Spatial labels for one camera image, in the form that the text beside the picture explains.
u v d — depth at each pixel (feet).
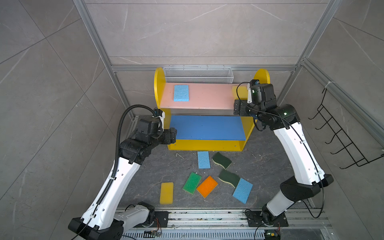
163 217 2.40
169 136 1.93
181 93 2.40
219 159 3.08
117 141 1.42
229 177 2.83
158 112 1.87
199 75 3.20
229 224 2.39
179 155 3.20
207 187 2.69
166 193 2.68
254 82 1.84
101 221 1.18
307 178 1.33
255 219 2.40
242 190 2.68
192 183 2.81
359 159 1.92
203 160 3.07
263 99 1.51
